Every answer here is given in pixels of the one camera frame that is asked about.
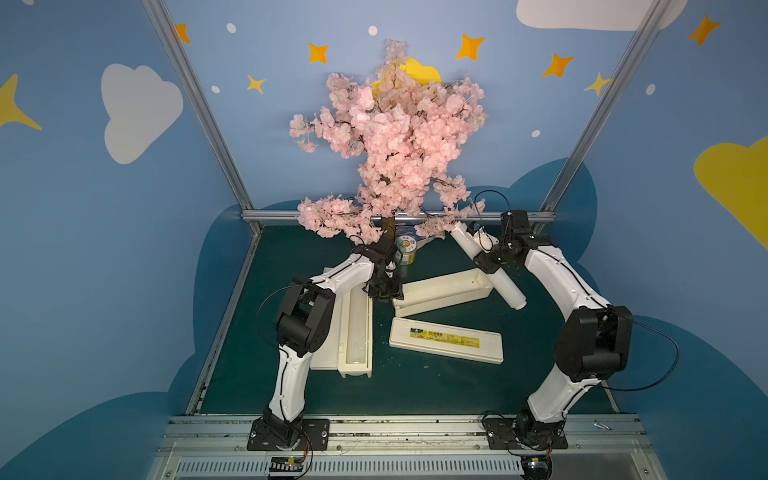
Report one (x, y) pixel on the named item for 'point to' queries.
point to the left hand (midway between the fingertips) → (399, 294)
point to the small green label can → (405, 248)
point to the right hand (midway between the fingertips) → (489, 251)
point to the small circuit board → (286, 466)
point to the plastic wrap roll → (503, 282)
